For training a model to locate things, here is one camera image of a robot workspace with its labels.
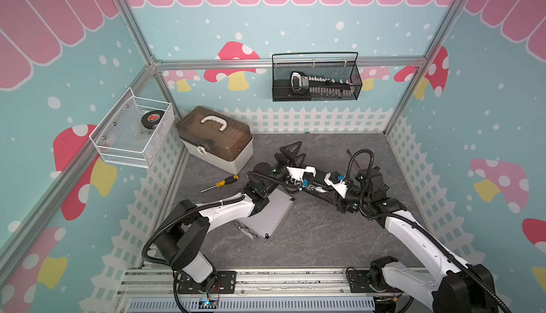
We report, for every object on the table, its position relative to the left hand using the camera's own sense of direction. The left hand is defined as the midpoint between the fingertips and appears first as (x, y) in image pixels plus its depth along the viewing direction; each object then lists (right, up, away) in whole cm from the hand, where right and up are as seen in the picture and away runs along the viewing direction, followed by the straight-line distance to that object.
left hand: (299, 146), depth 75 cm
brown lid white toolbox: (-31, +3, +14) cm, 34 cm away
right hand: (+9, -17, +4) cm, 20 cm away
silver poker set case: (-12, -30, +6) cm, 33 cm away
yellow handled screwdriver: (-34, -17, +23) cm, 44 cm away
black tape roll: (-55, +11, +4) cm, 56 cm away
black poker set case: (+8, -15, +2) cm, 17 cm away
